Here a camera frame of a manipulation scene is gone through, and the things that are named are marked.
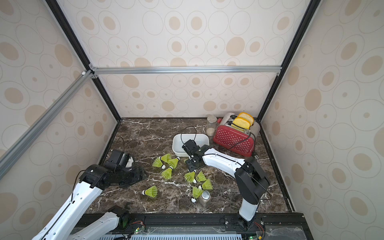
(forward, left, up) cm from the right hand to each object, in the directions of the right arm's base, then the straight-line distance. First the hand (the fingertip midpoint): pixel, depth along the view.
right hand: (192, 167), depth 87 cm
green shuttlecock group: (+3, +21, -2) cm, 21 cm away
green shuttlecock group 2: (+4, +12, -3) cm, 13 cm away
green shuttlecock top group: (+6, +17, -1) cm, 18 cm away
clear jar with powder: (+29, -11, +5) cm, 31 cm away
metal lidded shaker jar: (-19, -8, +4) cm, 21 cm away
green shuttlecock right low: (-9, -9, -2) cm, 13 cm away
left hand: (-12, +20, +12) cm, 27 cm away
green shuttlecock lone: (-15, +21, -1) cm, 25 cm away
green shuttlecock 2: (-5, -5, -2) cm, 8 cm away
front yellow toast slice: (+21, -29, +16) cm, 39 cm away
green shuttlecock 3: (-14, -3, -2) cm, 15 cm away
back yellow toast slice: (+27, -32, +16) cm, 45 cm away
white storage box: (+22, +11, -3) cm, 25 cm away
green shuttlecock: (-5, +1, -1) cm, 5 cm away
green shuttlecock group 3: (-3, +15, -4) cm, 15 cm away
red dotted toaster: (+18, -21, +7) cm, 29 cm away
